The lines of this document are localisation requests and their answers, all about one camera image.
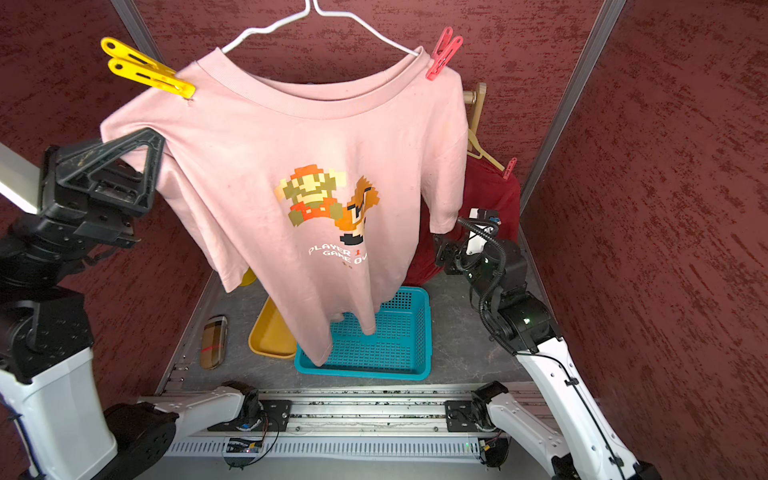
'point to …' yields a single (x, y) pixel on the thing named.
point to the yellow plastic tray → (270, 333)
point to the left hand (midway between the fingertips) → (166, 144)
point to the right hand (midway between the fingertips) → (446, 242)
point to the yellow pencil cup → (248, 278)
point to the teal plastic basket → (399, 349)
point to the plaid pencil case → (213, 342)
